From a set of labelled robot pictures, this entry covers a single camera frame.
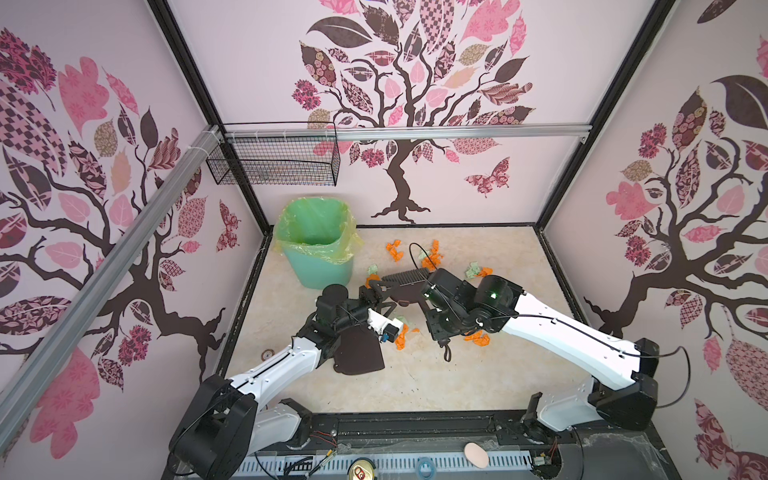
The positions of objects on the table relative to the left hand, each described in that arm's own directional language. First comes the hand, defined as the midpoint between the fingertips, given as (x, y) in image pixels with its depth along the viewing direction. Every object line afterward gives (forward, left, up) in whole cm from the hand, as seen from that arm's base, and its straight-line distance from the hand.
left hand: (393, 288), depth 78 cm
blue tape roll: (-38, -8, -20) cm, 44 cm away
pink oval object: (-36, -20, -18) cm, 45 cm away
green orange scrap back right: (+20, -30, -19) cm, 41 cm away
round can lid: (-39, +7, -9) cm, 40 cm away
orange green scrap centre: (-7, -2, -19) cm, 20 cm away
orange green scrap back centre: (+26, -16, -19) cm, 36 cm away
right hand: (-11, -9, +1) cm, 14 cm away
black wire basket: (+43, +37, +14) cm, 59 cm away
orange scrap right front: (-7, -26, -18) cm, 32 cm away
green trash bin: (+15, +27, -16) cm, 34 cm away
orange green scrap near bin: (+17, +7, -19) cm, 26 cm away
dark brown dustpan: (-10, +10, -20) cm, 25 cm away
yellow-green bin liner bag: (+30, +26, -8) cm, 40 cm away
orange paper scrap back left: (+31, 0, -20) cm, 37 cm away
